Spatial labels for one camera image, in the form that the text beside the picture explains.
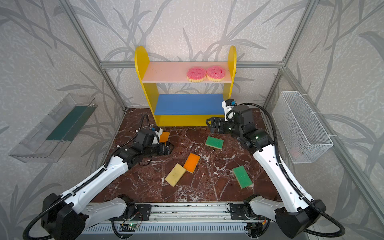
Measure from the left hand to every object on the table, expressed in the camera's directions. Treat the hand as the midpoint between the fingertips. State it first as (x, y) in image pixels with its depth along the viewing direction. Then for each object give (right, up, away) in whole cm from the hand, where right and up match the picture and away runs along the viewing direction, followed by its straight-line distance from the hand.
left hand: (169, 147), depth 79 cm
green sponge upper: (+26, -1, +20) cm, 33 cm away
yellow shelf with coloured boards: (+2, +21, +20) cm, 29 cm away
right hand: (+23, +15, -10) cm, 29 cm away
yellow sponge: (+2, -17, +5) cm, 18 cm away
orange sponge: (+11, -12, +12) cm, 20 cm away
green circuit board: (-15, -36, -9) cm, 40 cm away
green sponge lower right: (+40, -18, +5) cm, 45 cm away
